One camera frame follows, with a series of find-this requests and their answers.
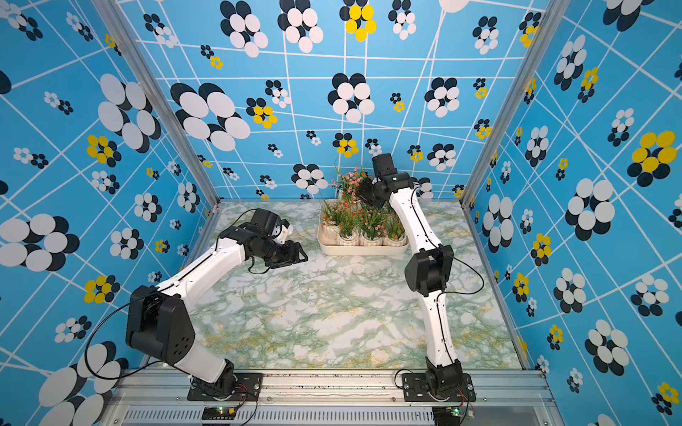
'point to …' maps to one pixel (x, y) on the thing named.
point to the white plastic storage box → (329, 249)
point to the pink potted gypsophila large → (347, 184)
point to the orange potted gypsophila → (395, 231)
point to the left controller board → (218, 413)
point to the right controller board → (447, 415)
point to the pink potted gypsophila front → (330, 228)
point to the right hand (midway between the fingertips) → (362, 194)
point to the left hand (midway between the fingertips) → (303, 256)
